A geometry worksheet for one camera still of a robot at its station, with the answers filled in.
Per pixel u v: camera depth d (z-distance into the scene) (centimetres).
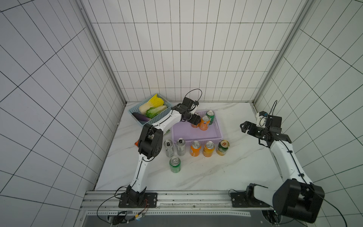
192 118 88
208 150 82
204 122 95
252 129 73
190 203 73
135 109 108
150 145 57
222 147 82
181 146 80
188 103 79
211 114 98
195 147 83
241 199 72
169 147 79
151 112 103
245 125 75
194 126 103
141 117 101
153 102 110
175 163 75
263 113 73
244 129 75
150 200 72
